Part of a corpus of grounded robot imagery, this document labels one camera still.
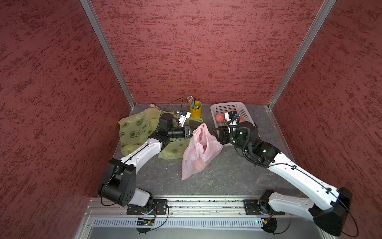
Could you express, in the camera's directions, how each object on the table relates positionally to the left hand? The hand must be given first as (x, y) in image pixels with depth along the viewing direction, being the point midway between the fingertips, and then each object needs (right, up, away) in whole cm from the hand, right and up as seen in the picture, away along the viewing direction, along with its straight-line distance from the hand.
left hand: (198, 133), depth 77 cm
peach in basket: (+31, +13, +33) cm, 46 cm away
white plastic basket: (+19, +16, +33) cm, 41 cm away
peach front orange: (0, -19, +6) cm, 20 cm away
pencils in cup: (-4, +20, +26) cm, 33 cm away
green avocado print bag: (-43, +1, +23) cm, 49 cm away
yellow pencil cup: (-1, +12, +30) cm, 32 cm away
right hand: (+7, +1, -6) cm, 10 cm away
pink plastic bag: (0, -7, -8) cm, 11 cm away
